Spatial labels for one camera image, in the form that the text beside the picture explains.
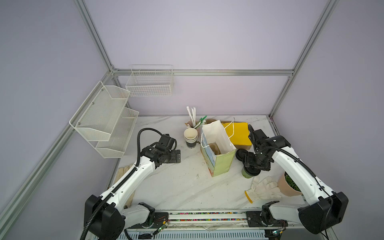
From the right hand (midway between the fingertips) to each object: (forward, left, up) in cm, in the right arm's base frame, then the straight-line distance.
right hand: (250, 164), depth 76 cm
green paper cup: (-2, +2, -7) cm, 8 cm away
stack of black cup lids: (+15, 0, -13) cm, 19 cm away
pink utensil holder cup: (+35, +33, -6) cm, 48 cm away
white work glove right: (-7, -11, -16) cm, 21 cm away
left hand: (+4, +43, 0) cm, 43 cm away
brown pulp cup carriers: (+43, +19, -11) cm, 48 cm away
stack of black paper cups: (+22, +32, -4) cm, 39 cm away
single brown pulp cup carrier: (+18, +16, -11) cm, 27 cm away
